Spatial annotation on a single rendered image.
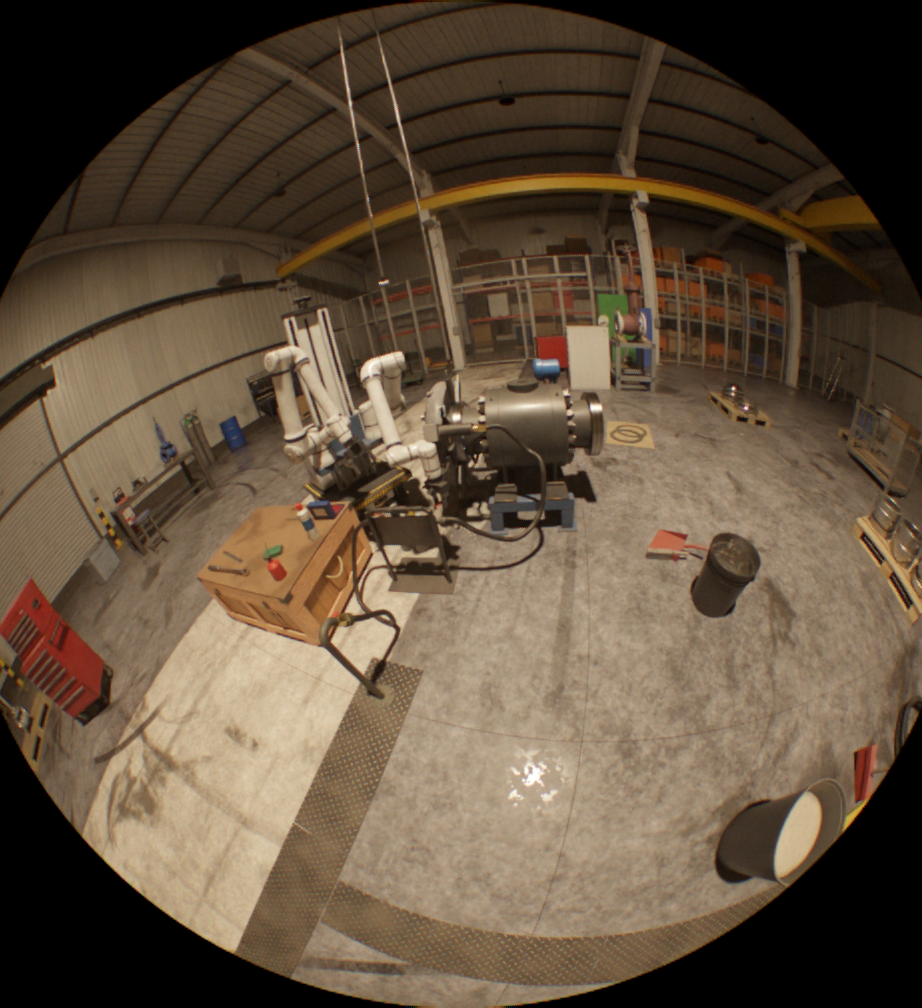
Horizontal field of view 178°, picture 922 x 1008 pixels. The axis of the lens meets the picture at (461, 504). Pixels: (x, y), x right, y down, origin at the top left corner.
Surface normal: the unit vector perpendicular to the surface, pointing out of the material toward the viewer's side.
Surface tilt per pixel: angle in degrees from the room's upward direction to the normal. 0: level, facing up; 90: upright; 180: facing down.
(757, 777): 0
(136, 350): 90
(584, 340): 90
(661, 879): 0
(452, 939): 0
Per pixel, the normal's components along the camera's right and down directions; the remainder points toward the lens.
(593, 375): -0.26, 0.58
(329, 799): -0.17, -0.81
